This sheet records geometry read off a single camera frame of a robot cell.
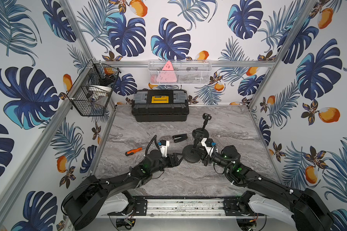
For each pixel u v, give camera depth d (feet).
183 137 3.30
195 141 2.26
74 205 1.40
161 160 2.07
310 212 1.31
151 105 3.22
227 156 1.97
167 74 2.97
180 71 3.29
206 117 2.87
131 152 3.03
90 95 2.74
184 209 2.46
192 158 2.53
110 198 1.61
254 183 1.79
